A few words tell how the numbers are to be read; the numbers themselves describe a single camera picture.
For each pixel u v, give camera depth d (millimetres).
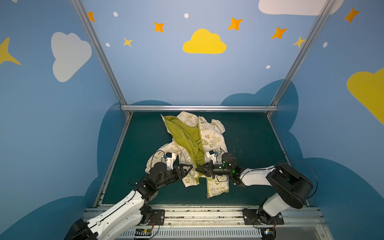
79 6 683
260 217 662
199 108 1255
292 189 458
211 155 820
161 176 622
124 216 500
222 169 735
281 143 1098
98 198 835
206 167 780
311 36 788
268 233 733
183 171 688
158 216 747
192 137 1042
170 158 738
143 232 726
